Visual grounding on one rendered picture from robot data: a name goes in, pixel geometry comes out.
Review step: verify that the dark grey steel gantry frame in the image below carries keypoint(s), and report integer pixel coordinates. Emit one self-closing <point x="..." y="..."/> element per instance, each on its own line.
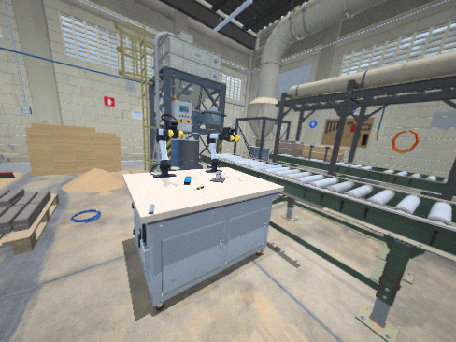
<point x="440" y="65"/>

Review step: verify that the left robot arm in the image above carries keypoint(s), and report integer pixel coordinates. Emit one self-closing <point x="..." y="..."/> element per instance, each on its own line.
<point x="211" y="140"/>

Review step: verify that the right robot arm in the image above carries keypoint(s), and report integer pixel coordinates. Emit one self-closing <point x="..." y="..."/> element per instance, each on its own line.
<point x="161" y="136"/>

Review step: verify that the blue coiled hose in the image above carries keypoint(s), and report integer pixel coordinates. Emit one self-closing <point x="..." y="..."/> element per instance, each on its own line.
<point x="90" y="219"/>

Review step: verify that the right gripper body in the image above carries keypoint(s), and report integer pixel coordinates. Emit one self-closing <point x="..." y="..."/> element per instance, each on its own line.
<point x="175" y="133"/>

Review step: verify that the grey metal workbench cabinet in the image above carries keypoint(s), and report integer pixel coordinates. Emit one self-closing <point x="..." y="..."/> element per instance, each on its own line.
<point x="197" y="242"/>

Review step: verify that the grey overhead duct pipe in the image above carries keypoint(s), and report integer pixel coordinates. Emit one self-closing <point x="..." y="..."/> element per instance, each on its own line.
<point x="312" y="15"/>

